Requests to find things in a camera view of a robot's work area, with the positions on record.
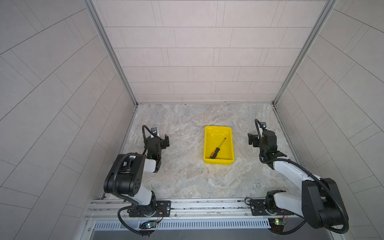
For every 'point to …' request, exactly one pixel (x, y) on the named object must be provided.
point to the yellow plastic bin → (213, 138)
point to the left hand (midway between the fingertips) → (161, 132)
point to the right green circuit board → (276, 224)
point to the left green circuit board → (148, 225)
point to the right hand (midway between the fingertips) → (257, 132)
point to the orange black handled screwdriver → (214, 154)
